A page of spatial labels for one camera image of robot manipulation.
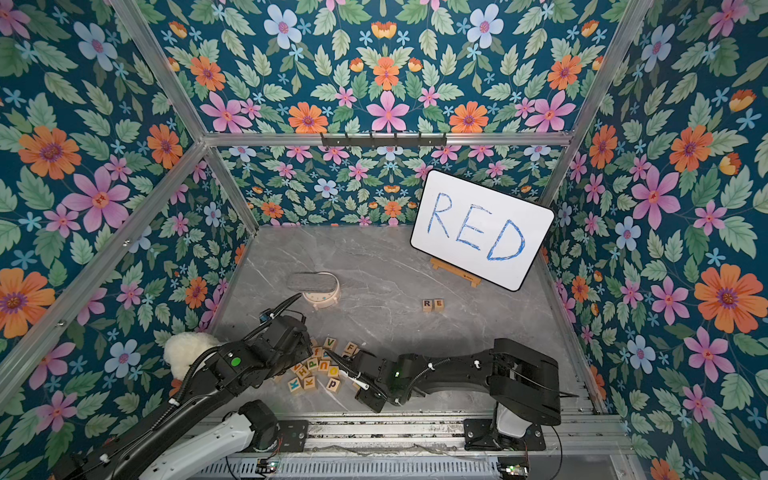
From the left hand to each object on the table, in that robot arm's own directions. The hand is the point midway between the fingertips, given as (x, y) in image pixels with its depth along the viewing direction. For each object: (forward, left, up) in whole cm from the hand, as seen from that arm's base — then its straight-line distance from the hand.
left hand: (312, 347), depth 77 cm
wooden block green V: (+5, -2, -9) cm, 11 cm away
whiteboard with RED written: (+32, -50, +6) cm, 60 cm away
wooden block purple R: (+15, -33, -10) cm, 37 cm away
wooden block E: (+15, -37, -10) cm, 41 cm away
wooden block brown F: (+2, -9, -9) cm, 13 cm away
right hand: (-8, -13, -9) cm, 18 cm away
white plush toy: (-2, +27, +9) cm, 29 cm away
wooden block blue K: (-7, +6, -9) cm, 13 cm away
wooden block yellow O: (-3, -4, -9) cm, 11 cm away
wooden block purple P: (-7, -4, -10) cm, 13 cm away
